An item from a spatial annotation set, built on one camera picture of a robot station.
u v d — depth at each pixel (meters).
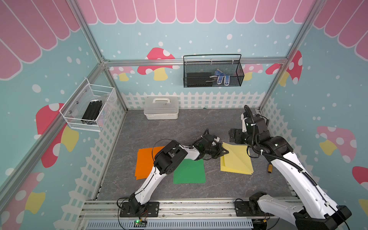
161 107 1.06
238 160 0.90
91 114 0.68
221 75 0.85
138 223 0.73
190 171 0.87
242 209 0.74
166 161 0.59
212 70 0.92
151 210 0.74
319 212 0.37
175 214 0.74
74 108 0.68
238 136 0.63
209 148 0.85
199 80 0.89
